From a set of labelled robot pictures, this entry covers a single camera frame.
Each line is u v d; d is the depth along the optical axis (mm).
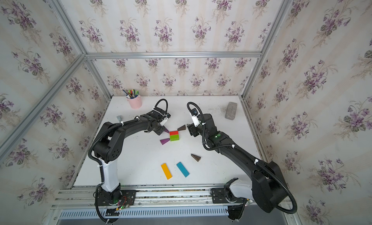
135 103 1097
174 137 959
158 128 859
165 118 899
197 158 847
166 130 961
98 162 529
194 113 690
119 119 1021
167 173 822
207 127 605
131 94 1053
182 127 985
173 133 983
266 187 400
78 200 738
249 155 467
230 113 1071
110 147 514
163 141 927
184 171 814
